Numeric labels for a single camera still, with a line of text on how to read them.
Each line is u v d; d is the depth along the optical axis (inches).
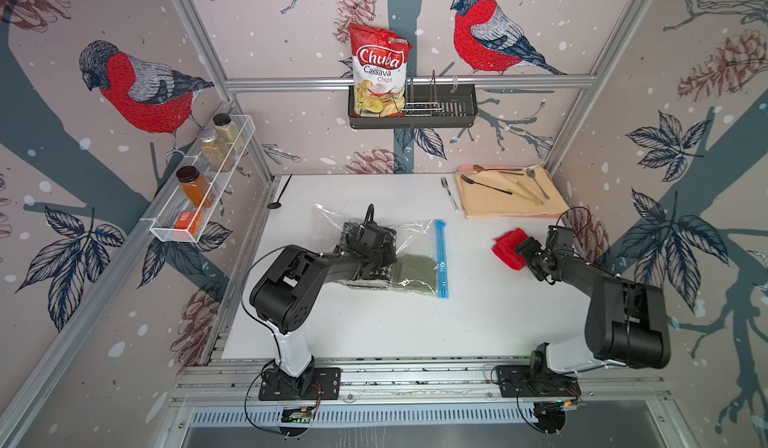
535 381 26.9
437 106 37.4
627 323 17.7
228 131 31.5
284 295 19.2
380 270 35.4
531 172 47.8
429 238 40.2
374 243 30.1
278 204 44.5
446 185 46.6
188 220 26.1
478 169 48.1
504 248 37.2
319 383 28.7
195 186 26.1
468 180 46.8
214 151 29.3
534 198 44.8
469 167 48.7
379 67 31.1
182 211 28.1
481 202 45.0
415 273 35.3
